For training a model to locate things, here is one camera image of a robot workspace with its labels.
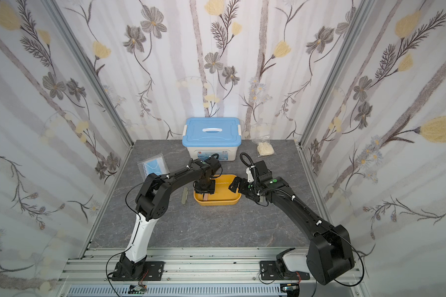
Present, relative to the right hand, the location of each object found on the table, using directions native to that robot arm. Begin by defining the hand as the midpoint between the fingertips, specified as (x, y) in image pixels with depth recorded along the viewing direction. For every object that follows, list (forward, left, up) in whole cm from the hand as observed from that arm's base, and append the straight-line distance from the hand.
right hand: (240, 187), depth 81 cm
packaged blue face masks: (+22, +48, -18) cm, 56 cm away
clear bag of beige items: (+36, -17, -16) cm, 43 cm away
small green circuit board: (-38, +41, -15) cm, 58 cm away
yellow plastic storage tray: (+4, +8, -18) cm, 21 cm away
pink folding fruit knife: (+2, +17, -17) cm, 24 cm away
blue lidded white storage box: (+30, +20, -1) cm, 36 cm away
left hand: (+5, +14, -16) cm, 22 cm away
